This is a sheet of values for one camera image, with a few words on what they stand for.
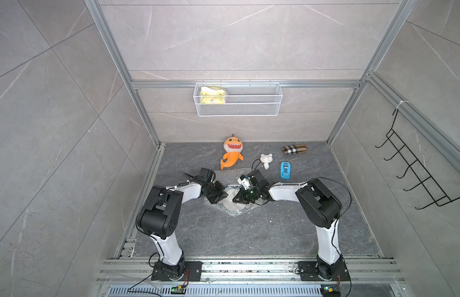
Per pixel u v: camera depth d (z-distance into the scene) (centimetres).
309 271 73
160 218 48
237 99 101
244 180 91
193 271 73
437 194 59
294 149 112
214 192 84
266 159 107
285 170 104
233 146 107
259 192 78
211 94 88
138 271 75
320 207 53
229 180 101
